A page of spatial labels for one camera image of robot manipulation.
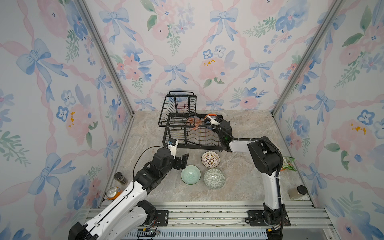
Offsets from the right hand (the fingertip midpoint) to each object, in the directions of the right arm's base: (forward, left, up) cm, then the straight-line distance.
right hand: (219, 114), depth 99 cm
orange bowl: (+3, +5, -3) cm, 6 cm away
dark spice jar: (-41, +55, -5) cm, 69 cm away
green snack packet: (-30, -38, -10) cm, 49 cm away
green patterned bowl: (-38, +5, -14) cm, 41 cm away
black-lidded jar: (-47, -35, -8) cm, 59 cm away
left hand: (-31, +23, +4) cm, 39 cm away
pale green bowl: (-36, +18, -13) cm, 43 cm away
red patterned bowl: (-15, +17, +9) cm, 24 cm away
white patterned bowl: (-26, +6, -13) cm, 30 cm away
